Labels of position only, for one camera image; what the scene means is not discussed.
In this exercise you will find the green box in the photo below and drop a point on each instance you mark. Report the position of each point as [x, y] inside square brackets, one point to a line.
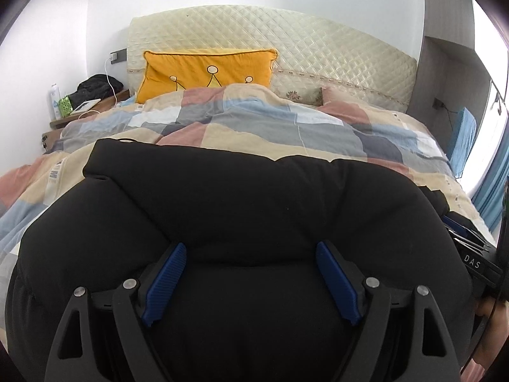
[65, 106]

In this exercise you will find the blue curtain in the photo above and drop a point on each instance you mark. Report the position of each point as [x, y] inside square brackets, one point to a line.
[493, 195]

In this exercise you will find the white tablet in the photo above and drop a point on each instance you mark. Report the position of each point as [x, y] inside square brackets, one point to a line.
[86, 105]

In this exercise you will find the grey wall socket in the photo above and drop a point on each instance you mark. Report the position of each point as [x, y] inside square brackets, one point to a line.
[118, 55]

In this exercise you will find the pink pillow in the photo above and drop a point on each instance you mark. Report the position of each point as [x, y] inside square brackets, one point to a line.
[338, 94]

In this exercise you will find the window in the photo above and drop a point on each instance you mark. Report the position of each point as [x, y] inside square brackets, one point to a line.
[491, 87]

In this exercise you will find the yellow crown print pillow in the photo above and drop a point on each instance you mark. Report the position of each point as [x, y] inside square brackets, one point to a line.
[179, 67]

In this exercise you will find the person's right forearm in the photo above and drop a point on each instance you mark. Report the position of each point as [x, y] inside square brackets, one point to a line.
[493, 338]

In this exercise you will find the patchwork duvet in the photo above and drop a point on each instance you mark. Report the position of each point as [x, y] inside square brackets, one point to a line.
[258, 127]

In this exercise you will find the cream quilted headboard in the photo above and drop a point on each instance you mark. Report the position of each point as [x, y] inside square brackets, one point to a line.
[318, 47]

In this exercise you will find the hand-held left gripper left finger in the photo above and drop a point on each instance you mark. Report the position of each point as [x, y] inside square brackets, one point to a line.
[165, 282]

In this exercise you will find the black puffer jacket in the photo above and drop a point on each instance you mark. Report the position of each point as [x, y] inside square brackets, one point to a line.
[246, 207]

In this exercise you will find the white spray bottle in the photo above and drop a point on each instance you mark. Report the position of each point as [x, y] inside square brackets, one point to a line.
[55, 101]

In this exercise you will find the person's right hand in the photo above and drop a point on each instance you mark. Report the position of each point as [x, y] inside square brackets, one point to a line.
[485, 308]

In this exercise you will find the blue towel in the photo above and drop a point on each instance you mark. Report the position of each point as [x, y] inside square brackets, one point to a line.
[463, 139]

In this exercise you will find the dark wall socket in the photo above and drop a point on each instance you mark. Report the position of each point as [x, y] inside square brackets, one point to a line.
[438, 102]

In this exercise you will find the wooden nightstand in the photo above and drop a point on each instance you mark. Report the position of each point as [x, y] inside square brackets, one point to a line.
[105, 105]

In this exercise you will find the black cloth bundle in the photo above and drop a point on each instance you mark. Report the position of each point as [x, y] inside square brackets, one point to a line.
[95, 87]

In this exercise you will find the floral pillow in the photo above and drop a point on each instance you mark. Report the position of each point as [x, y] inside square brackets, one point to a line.
[298, 95]

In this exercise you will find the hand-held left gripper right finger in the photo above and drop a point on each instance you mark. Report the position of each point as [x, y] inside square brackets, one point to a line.
[338, 282]

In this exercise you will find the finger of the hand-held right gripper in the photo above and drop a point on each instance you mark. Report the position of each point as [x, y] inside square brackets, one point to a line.
[463, 232]

